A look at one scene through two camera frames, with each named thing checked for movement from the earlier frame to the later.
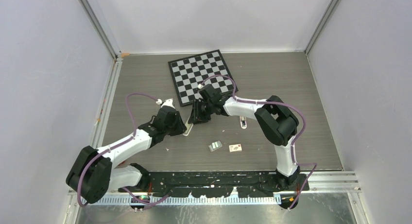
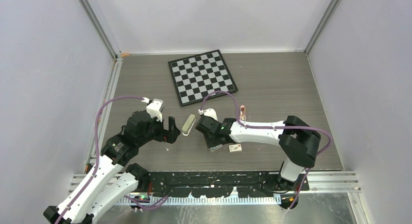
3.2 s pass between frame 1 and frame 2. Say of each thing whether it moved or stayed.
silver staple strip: stayed
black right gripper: moved
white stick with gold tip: stayed
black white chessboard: stayed
